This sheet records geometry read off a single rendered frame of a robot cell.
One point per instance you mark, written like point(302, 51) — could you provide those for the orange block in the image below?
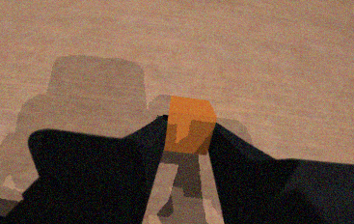
point(191, 123)

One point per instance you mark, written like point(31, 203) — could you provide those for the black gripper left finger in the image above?
point(131, 162)

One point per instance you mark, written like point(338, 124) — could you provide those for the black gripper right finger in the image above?
point(252, 186)

